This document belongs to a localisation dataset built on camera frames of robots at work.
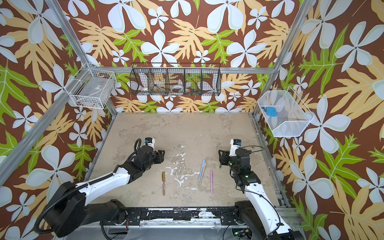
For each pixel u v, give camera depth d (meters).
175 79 0.98
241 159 0.60
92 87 0.86
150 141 0.76
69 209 0.41
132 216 0.74
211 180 0.86
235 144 0.71
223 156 0.72
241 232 0.75
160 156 0.78
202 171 0.89
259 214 0.48
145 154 0.64
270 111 0.86
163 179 0.86
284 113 0.84
